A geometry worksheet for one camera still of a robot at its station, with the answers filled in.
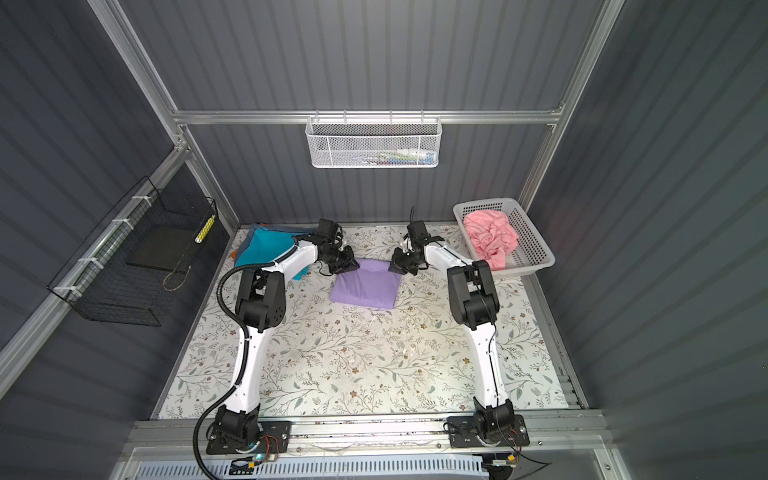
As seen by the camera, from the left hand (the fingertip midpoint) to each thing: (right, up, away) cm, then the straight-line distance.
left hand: (358, 264), depth 106 cm
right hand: (+12, -1, -2) cm, 13 cm away
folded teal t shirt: (-34, +6, +1) cm, 35 cm away
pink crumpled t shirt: (+50, +11, +5) cm, 51 cm away
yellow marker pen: (-40, +10, -25) cm, 48 cm away
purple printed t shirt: (+6, -7, -6) cm, 11 cm away
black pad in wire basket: (-48, +5, -29) cm, 56 cm away
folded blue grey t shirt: (-34, +13, +8) cm, 37 cm away
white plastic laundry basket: (+62, +4, 0) cm, 62 cm away
